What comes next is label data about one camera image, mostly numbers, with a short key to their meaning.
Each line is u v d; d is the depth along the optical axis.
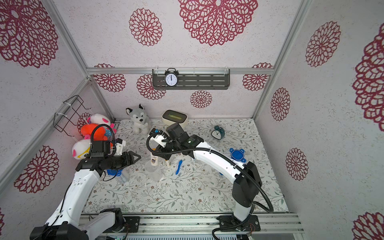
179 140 0.58
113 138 0.70
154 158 0.74
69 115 0.78
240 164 0.46
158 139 0.65
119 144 0.72
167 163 0.90
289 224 0.76
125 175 0.88
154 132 0.64
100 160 0.56
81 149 0.80
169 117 1.13
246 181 0.42
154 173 0.90
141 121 1.00
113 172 0.80
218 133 1.05
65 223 0.39
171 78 0.90
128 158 0.69
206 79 0.96
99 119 0.94
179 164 0.95
